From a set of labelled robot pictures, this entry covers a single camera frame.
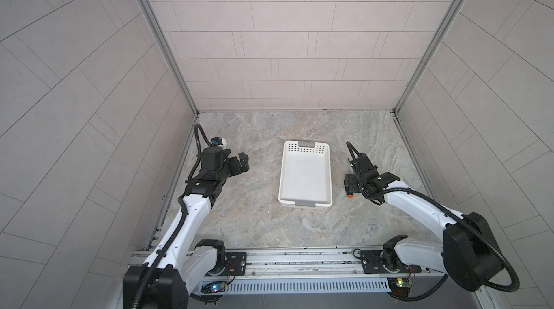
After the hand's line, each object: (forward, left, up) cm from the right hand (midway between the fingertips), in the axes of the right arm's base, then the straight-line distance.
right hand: (353, 181), depth 88 cm
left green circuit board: (-32, +52, +1) cm, 61 cm away
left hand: (+7, +44, +13) cm, 47 cm away
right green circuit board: (-35, -7, -4) cm, 36 cm away
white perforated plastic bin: (+5, +19, -1) cm, 20 cm away
